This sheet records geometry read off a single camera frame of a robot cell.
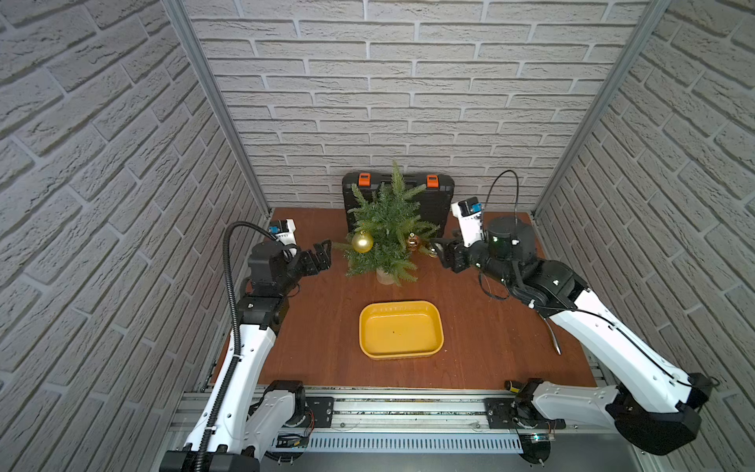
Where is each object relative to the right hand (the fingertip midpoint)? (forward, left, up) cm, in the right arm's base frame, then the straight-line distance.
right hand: (446, 235), depth 65 cm
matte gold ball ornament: (+5, +20, -6) cm, 21 cm away
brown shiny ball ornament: (+4, +7, -6) cm, 10 cm away
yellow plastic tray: (-8, +12, -35) cm, 38 cm away
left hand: (+6, +30, -6) cm, 32 cm away
